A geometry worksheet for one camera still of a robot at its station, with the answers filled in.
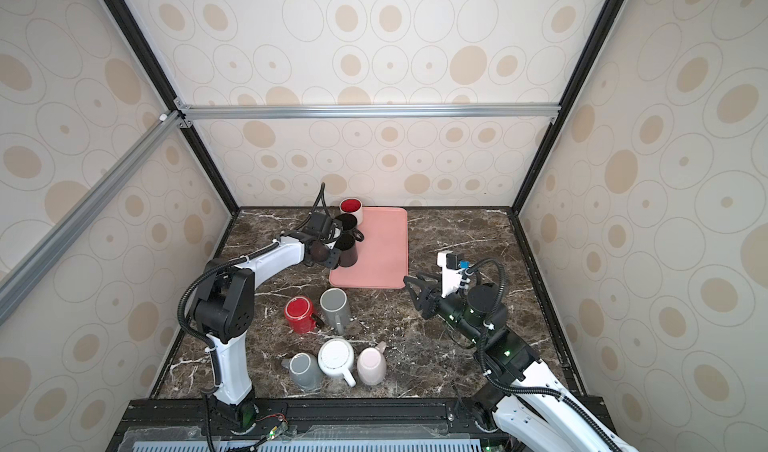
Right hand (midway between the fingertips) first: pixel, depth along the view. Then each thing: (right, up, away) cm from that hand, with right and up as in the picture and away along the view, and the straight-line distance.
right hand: (413, 277), depth 67 cm
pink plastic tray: (-8, +3, +38) cm, 39 cm away
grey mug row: (-21, -10, +14) cm, 27 cm away
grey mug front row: (-26, -24, +5) cm, 36 cm away
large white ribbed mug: (-19, -22, +9) cm, 31 cm away
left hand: (-23, +5, +31) cm, 39 cm away
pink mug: (-10, -22, +6) cm, 25 cm away
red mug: (-31, -12, +16) cm, 37 cm away
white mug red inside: (-20, +21, +43) cm, 52 cm away
